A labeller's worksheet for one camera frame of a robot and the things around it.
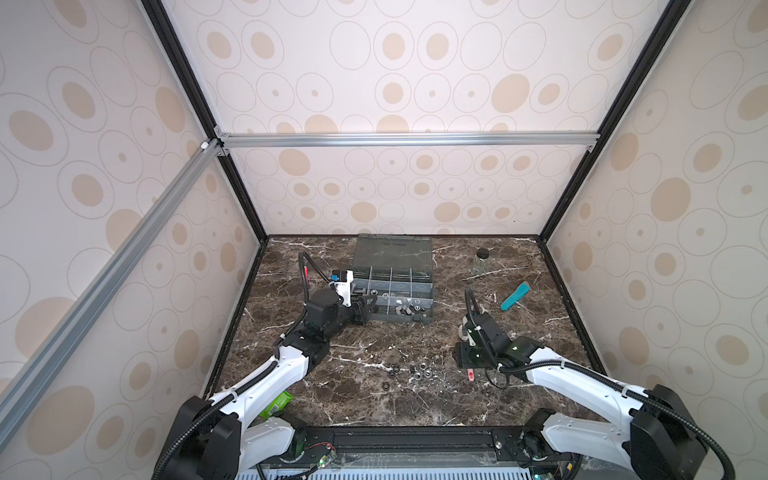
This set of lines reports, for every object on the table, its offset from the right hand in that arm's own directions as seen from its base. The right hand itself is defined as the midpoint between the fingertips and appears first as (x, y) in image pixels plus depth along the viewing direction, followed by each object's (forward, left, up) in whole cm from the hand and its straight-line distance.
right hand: (461, 352), depth 85 cm
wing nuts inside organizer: (+17, +14, -2) cm, 22 cm away
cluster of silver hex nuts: (-4, +11, -4) cm, 12 cm away
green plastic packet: (-13, +50, -2) cm, 52 cm away
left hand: (+10, +23, +16) cm, 30 cm away
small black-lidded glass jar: (+31, -12, 0) cm, 33 cm away
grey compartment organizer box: (+32, +18, -1) cm, 37 cm away
